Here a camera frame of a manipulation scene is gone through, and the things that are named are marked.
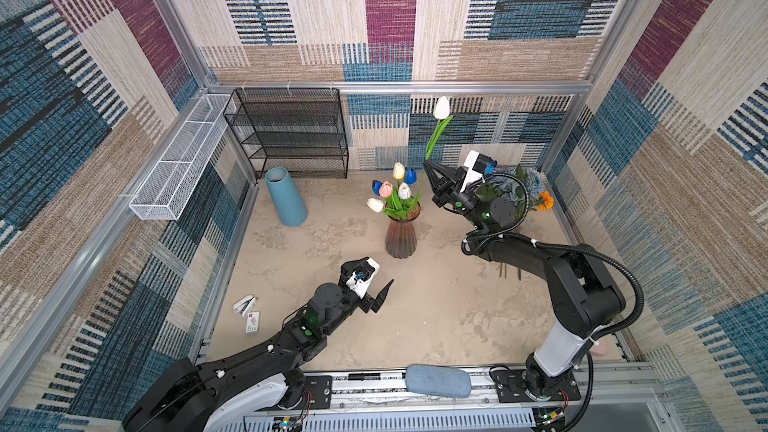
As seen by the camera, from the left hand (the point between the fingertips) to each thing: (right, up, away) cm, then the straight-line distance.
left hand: (378, 265), depth 78 cm
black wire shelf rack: (-29, +42, +31) cm, 60 cm away
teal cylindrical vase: (-30, +17, +19) cm, 39 cm away
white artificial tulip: (+7, +19, -2) cm, 20 cm away
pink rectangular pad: (+58, -22, +1) cm, 62 cm away
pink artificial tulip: (+2, +19, -3) cm, 20 cm away
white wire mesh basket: (-49, +18, -8) cm, 53 cm away
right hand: (+10, +25, -6) cm, 28 cm away
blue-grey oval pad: (+15, -26, -5) cm, 31 cm away
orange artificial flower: (+59, +17, +29) cm, 68 cm away
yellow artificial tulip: (+5, +24, +1) cm, 25 cm away
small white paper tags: (-38, -13, +7) cm, 41 cm away
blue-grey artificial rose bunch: (+48, +22, +25) cm, 58 cm away
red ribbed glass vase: (+6, +6, +11) cm, 14 cm away
